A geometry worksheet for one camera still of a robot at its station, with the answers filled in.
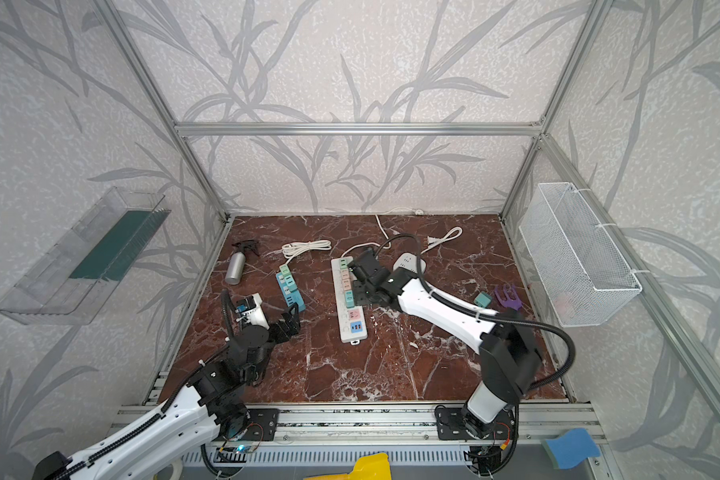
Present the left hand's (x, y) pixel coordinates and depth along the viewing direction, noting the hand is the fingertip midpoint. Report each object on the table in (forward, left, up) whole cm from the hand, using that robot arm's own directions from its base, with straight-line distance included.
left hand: (291, 301), depth 80 cm
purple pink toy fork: (+7, -68, -14) cm, 70 cm away
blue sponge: (-32, -69, -11) cm, 77 cm away
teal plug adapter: (+5, -15, -7) cm, 17 cm away
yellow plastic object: (-36, -22, -12) cm, 43 cm away
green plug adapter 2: (+11, +5, -8) cm, 14 cm away
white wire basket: (-5, -67, +21) cm, 70 cm away
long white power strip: (-1, -16, -12) cm, 19 cm away
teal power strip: (+9, +5, -12) cm, 16 cm away
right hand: (+7, -21, 0) cm, 22 cm away
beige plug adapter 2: (+9, -14, -7) cm, 18 cm away
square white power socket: (+22, -34, -12) cm, 42 cm away
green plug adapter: (+15, +7, -8) cm, 19 cm away
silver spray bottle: (+22, +26, -13) cm, 37 cm away
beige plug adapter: (+13, -13, -7) cm, 20 cm away
